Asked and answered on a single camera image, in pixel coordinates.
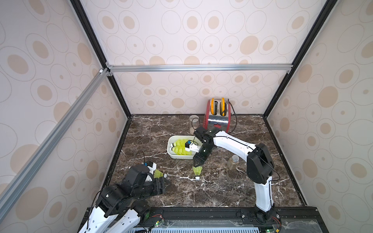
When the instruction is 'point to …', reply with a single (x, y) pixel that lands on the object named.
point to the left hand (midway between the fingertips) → (169, 186)
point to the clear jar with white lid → (194, 123)
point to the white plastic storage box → (170, 139)
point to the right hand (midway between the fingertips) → (196, 165)
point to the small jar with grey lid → (233, 162)
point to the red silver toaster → (218, 114)
